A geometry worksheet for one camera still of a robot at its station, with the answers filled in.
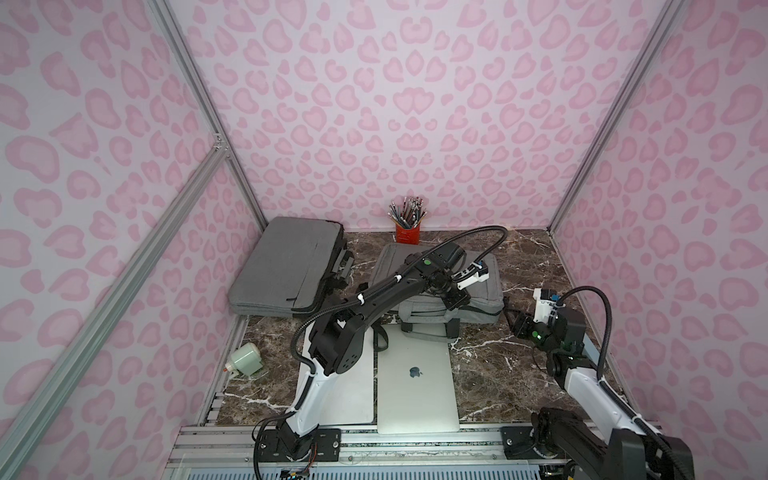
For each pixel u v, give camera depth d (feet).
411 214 3.43
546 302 2.47
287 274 3.40
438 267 2.14
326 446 2.42
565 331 2.11
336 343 1.71
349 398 2.74
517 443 2.41
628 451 1.33
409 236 3.54
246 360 2.63
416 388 2.72
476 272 2.43
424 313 2.82
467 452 2.38
